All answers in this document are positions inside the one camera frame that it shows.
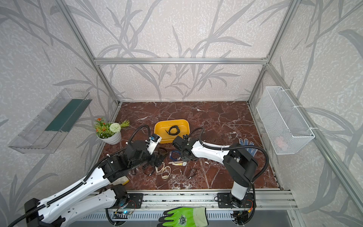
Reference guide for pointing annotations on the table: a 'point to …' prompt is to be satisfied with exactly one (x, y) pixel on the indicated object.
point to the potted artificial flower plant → (109, 132)
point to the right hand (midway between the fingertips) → (187, 154)
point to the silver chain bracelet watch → (177, 168)
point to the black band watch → (148, 170)
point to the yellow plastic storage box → (168, 129)
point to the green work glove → (184, 217)
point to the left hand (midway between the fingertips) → (161, 150)
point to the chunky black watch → (162, 151)
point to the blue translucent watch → (175, 155)
